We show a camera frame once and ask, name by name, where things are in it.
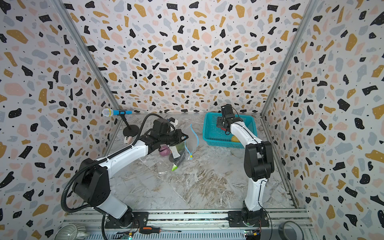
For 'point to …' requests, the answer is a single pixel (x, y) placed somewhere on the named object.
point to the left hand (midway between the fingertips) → (189, 134)
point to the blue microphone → (109, 112)
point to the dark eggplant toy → (176, 161)
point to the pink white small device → (128, 140)
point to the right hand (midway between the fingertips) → (222, 118)
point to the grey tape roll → (299, 233)
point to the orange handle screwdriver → (154, 230)
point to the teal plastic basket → (215, 136)
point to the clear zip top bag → (184, 151)
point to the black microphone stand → (130, 130)
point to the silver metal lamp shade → (70, 231)
